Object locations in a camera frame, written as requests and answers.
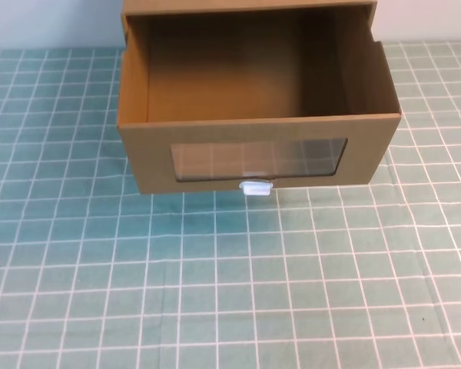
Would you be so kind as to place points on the white drawer handle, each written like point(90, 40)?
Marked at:
point(256, 188)

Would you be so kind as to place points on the brown cardboard drawer box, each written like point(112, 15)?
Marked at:
point(213, 93)

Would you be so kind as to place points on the cyan checkered tablecloth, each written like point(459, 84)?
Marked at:
point(95, 275)

